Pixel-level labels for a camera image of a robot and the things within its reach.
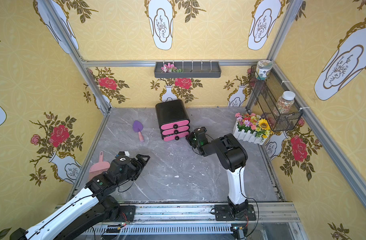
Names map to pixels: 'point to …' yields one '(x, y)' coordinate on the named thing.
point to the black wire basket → (270, 96)
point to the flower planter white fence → (250, 127)
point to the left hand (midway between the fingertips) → (143, 160)
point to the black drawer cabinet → (173, 119)
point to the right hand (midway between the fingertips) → (189, 132)
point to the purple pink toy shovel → (137, 127)
